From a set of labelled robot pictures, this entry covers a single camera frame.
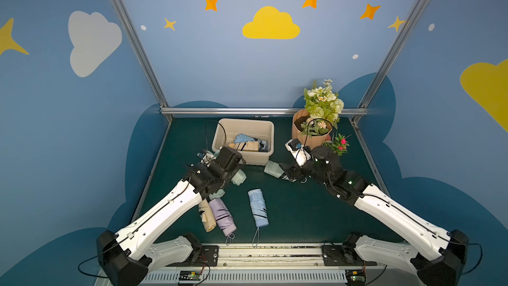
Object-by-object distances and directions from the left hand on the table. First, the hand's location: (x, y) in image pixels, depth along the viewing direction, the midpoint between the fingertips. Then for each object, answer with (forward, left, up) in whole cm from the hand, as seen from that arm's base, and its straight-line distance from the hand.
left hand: (235, 163), depth 76 cm
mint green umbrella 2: (-5, +8, -20) cm, 22 cm away
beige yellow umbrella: (+20, -4, -15) cm, 25 cm away
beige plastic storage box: (+28, -11, -12) cm, 33 cm away
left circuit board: (-35, +15, -23) cm, 45 cm away
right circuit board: (-34, -47, -24) cm, 63 cm away
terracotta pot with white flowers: (+26, -35, -4) cm, 44 cm away
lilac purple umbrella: (-16, +5, -19) cm, 25 cm away
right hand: (+2, -22, +4) cm, 22 cm away
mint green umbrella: (-7, -2, 0) cm, 7 cm away
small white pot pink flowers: (+14, -46, -5) cm, 48 cm away
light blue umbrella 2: (+23, -12, -19) cm, 32 cm away
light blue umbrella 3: (-12, -10, -20) cm, 25 cm away
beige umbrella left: (-15, +12, -17) cm, 26 cm away
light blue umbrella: (+26, 0, -17) cm, 31 cm away
